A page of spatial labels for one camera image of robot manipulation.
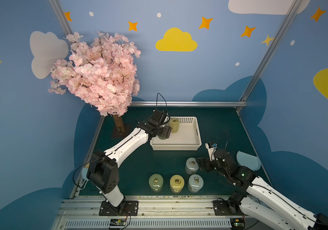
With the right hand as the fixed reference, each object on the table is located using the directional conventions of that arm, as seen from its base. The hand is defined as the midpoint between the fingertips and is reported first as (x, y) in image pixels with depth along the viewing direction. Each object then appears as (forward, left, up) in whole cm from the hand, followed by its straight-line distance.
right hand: (205, 155), depth 79 cm
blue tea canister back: (-4, +7, -6) cm, 10 cm away
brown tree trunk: (+22, +56, -3) cm, 60 cm away
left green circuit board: (-33, +45, -14) cm, 58 cm away
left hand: (+15, +25, +5) cm, 29 cm away
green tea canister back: (+11, +26, -1) cm, 28 cm away
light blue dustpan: (+5, -33, -14) cm, 36 cm away
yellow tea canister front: (-15, +16, -5) cm, 22 cm away
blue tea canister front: (-14, +6, -5) cm, 16 cm away
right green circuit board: (-29, -17, -17) cm, 38 cm away
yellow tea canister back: (+27, +18, -5) cm, 33 cm away
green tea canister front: (-15, +27, -5) cm, 31 cm away
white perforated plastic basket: (+20, +8, -14) cm, 25 cm away
